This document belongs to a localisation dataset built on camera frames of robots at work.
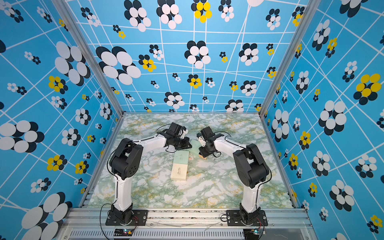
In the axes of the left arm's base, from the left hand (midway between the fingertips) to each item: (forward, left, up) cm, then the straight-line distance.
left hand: (194, 145), depth 96 cm
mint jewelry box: (-8, +8, -1) cm, 11 cm away
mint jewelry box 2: (+1, -1, -1) cm, 2 cm away
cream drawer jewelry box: (-17, +9, -2) cm, 19 cm away
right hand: (-2, -8, -3) cm, 9 cm away
